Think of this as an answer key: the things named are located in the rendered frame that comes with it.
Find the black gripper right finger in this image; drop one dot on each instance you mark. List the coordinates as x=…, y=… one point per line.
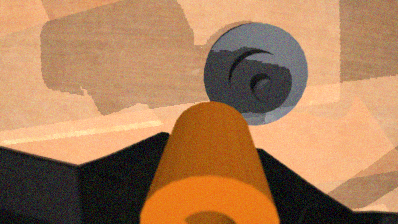
x=299, y=202

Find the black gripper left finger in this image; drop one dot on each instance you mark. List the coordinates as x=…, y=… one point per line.
x=109, y=190

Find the orange cylindrical knob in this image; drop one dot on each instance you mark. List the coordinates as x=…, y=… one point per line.
x=210, y=172

